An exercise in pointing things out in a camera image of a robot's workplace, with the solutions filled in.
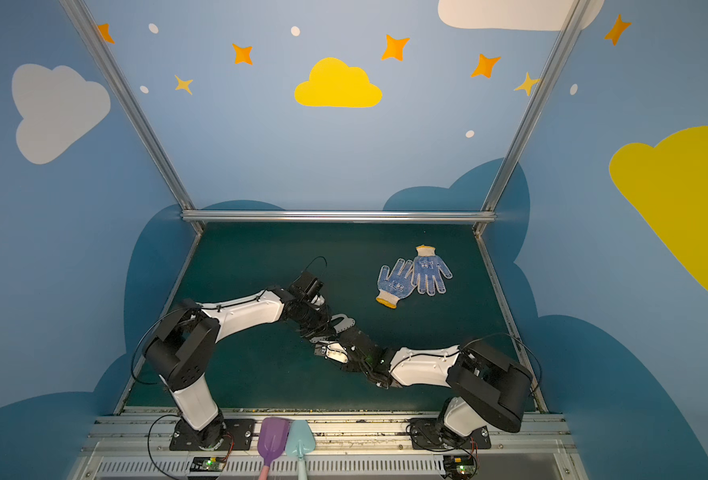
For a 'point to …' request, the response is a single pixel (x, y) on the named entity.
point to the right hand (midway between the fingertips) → (345, 335)
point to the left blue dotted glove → (394, 285)
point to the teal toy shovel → (300, 440)
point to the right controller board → (459, 466)
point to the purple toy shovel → (271, 441)
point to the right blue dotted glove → (427, 270)
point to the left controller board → (208, 464)
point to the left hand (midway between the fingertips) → (341, 332)
